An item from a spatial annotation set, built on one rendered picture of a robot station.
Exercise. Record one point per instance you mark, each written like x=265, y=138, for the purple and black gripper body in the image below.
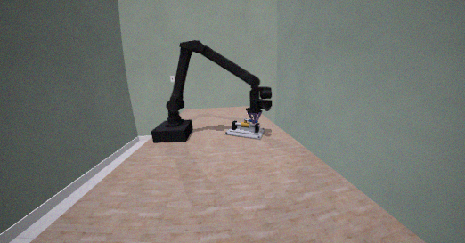
x=250, y=110

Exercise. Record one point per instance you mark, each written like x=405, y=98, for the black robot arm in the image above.
x=176, y=100

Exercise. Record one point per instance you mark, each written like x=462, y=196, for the white flat mounting plate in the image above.
x=252, y=136

